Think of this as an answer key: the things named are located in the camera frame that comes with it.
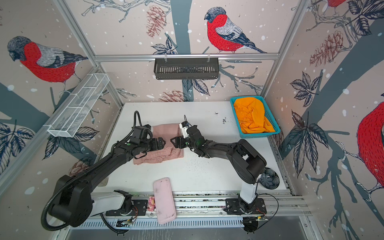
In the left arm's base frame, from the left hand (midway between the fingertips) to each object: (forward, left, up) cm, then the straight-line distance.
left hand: (159, 143), depth 85 cm
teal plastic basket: (+24, -73, -3) cm, 77 cm away
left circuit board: (-37, +14, -13) cm, 41 cm away
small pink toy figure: (-29, +1, -9) cm, 30 cm away
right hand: (+3, -9, -2) cm, 9 cm away
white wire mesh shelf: (+2, +41, +19) cm, 45 cm away
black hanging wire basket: (+52, -15, +17) cm, 57 cm away
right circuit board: (-36, -52, -10) cm, 64 cm away
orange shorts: (+25, -61, -2) cm, 66 cm away
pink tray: (-28, -5, -11) cm, 31 cm away
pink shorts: (+13, -2, -7) cm, 15 cm away
